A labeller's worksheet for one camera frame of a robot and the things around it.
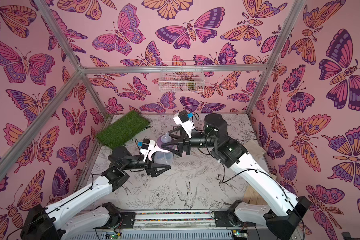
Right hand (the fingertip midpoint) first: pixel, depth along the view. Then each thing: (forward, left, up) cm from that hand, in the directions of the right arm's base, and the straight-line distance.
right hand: (166, 138), depth 55 cm
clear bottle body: (-2, +2, -10) cm, 10 cm away
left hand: (-3, -1, -11) cm, 11 cm away
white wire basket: (+54, -3, -7) cm, 55 cm away
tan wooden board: (-8, -42, -40) cm, 59 cm away
